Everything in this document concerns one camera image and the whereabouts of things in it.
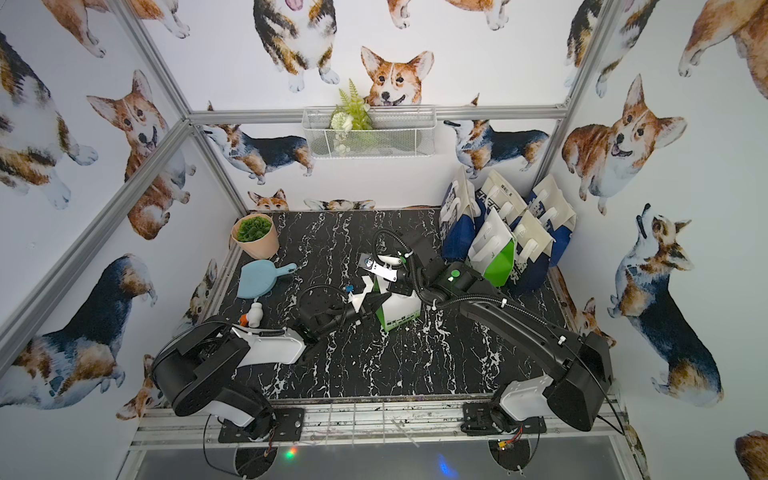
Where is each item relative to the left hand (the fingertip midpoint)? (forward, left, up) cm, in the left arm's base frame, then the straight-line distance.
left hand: (393, 292), depth 78 cm
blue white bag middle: (+31, -35, +4) cm, 47 cm away
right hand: (+4, +2, +9) cm, 10 cm away
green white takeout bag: (-2, -1, -6) cm, 6 cm away
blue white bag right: (+11, -39, +9) cm, 42 cm away
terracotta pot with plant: (+28, +47, -9) cm, 55 cm away
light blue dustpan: (+17, +47, -19) cm, 53 cm away
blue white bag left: (+27, -21, +1) cm, 34 cm away
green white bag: (+11, -28, +3) cm, 30 cm away
